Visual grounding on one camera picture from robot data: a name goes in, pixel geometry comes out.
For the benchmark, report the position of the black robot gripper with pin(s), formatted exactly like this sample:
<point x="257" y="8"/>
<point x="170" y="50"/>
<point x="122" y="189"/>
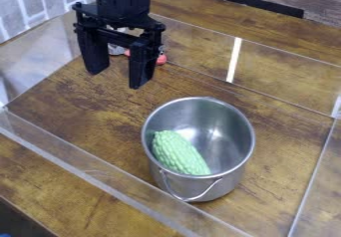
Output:
<point x="119" y="14"/>

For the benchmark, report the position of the silver metal pot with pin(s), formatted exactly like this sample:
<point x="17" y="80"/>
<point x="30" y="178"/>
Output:
<point x="220" y="131"/>

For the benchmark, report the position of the green bumpy gourd toy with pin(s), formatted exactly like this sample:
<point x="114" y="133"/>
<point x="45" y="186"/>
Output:
<point x="177" y="154"/>

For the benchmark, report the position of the clear acrylic enclosure wall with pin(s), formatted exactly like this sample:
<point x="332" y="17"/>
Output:
<point x="73" y="164"/>

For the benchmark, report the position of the black strip on wall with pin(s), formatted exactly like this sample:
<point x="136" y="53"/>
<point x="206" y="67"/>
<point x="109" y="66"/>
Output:
<point x="273" y="7"/>

